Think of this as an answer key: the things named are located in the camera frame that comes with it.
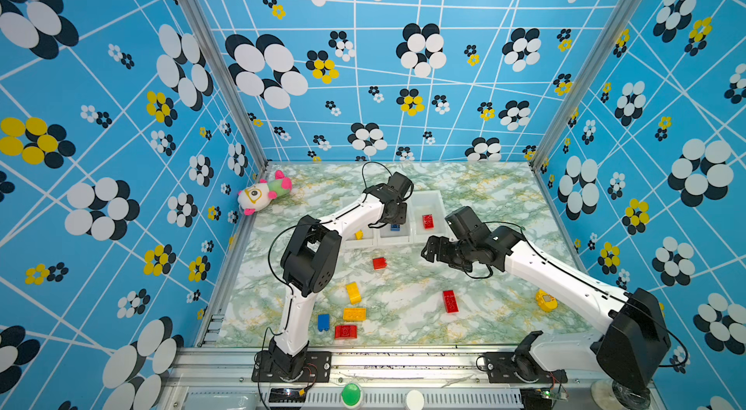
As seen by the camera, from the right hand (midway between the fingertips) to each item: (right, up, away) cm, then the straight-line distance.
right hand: (433, 256), depth 81 cm
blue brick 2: (-31, -18, 0) cm, 36 cm away
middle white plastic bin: (-14, +3, +17) cm, 22 cm away
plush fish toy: (-59, +17, +20) cm, 65 cm away
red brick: (+1, +8, +15) cm, 17 cm away
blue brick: (-10, +6, +18) cm, 21 cm away
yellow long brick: (-23, -18, +3) cm, 29 cm away
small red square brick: (-16, -5, +10) cm, 19 cm away
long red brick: (+5, -13, +2) cm, 14 cm away
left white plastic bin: (-26, +2, +12) cm, 28 cm away
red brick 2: (-24, -20, -3) cm, 32 cm away
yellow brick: (-22, +4, +15) cm, 27 cm away
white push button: (-7, -28, -17) cm, 33 cm away
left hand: (-9, +11, +15) cm, 21 cm away
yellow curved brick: (-23, -12, +5) cm, 26 cm away
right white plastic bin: (+2, +14, +27) cm, 30 cm away
